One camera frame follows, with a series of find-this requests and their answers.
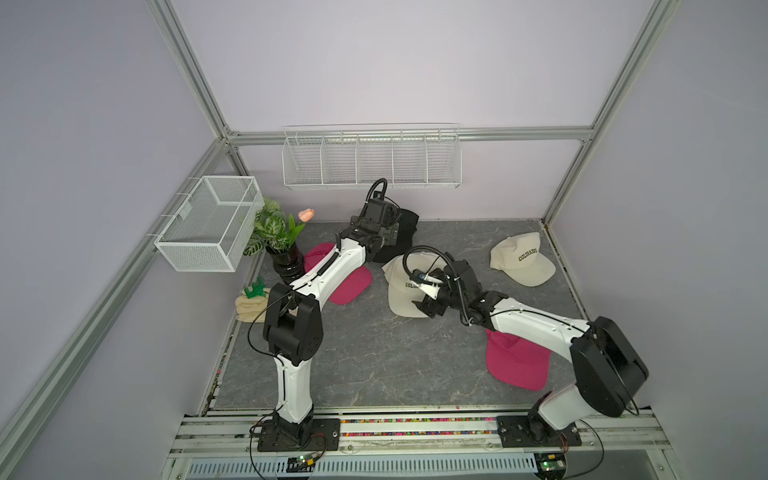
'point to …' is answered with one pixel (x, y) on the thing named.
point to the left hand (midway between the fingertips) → (377, 225)
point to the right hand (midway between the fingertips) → (423, 283)
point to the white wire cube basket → (212, 229)
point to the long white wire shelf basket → (376, 155)
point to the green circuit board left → (302, 463)
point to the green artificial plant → (273, 230)
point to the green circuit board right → (550, 466)
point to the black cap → (406, 228)
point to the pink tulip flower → (306, 215)
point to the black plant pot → (289, 263)
